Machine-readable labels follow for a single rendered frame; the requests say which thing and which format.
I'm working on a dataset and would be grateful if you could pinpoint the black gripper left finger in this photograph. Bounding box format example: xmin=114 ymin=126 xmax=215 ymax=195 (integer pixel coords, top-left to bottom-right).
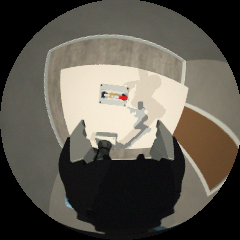
xmin=59 ymin=119 xmax=95 ymax=199

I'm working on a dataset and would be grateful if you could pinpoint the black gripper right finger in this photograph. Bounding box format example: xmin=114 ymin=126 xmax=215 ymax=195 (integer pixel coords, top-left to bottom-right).
xmin=149 ymin=120 xmax=185 ymax=193

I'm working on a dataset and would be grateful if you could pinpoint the ball valve with red lever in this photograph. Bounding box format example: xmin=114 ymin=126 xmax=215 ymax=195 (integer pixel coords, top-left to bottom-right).
xmin=101 ymin=89 xmax=128 ymax=102

